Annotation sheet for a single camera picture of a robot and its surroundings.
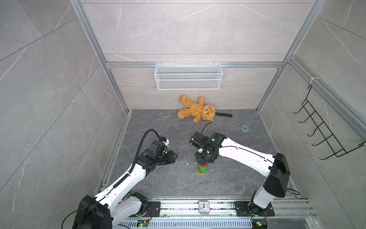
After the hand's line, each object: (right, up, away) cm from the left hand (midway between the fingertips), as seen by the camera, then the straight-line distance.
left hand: (177, 154), depth 81 cm
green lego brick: (+15, -8, -3) cm, 17 cm away
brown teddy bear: (+15, +28, +29) cm, 43 cm away
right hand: (+15, -3, -4) cm, 15 cm away
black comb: (+38, +25, +37) cm, 58 cm away
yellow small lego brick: (+14, -13, +4) cm, 20 cm away
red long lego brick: (+16, -6, -4) cm, 17 cm away
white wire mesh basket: (+7, +51, +19) cm, 55 cm away
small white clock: (+15, -26, -8) cm, 31 cm away
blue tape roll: (+50, +14, +26) cm, 58 cm away
